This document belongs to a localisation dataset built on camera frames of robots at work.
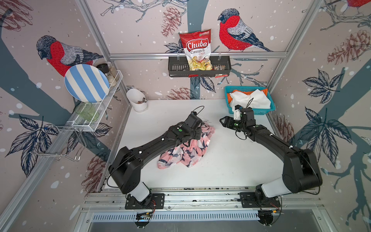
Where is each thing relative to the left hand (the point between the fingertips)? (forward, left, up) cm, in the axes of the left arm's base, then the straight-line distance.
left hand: (200, 128), depth 83 cm
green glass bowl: (-2, +56, +18) cm, 58 cm away
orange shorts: (+40, -55, -7) cm, 68 cm away
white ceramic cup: (+32, +47, -8) cm, 58 cm away
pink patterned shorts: (-9, +8, -14) cm, 19 cm away
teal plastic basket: (+45, -27, -9) cm, 53 cm away
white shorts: (+34, -49, -10) cm, 60 cm away
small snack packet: (+34, -13, +19) cm, 41 cm away
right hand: (+8, -15, -2) cm, 17 cm away
